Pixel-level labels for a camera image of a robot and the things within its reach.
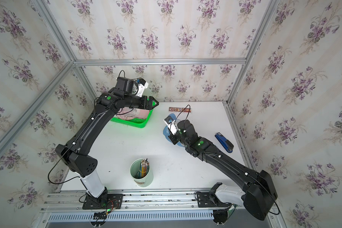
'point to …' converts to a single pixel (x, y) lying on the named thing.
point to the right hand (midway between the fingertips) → (171, 127)
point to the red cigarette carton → (179, 109)
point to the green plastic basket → (137, 122)
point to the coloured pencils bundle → (144, 168)
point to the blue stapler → (228, 146)
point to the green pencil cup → (146, 181)
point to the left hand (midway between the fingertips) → (153, 102)
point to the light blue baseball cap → (166, 132)
